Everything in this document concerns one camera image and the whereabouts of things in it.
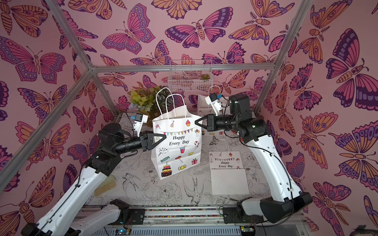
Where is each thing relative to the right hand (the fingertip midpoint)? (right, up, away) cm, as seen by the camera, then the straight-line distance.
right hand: (197, 121), depth 61 cm
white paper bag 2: (+5, +8, +26) cm, 28 cm away
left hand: (-13, -6, 0) cm, 15 cm away
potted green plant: (-31, +16, +44) cm, 56 cm away
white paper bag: (-8, -14, +1) cm, 16 cm away
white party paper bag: (+18, -30, +25) cm, 43 cm away
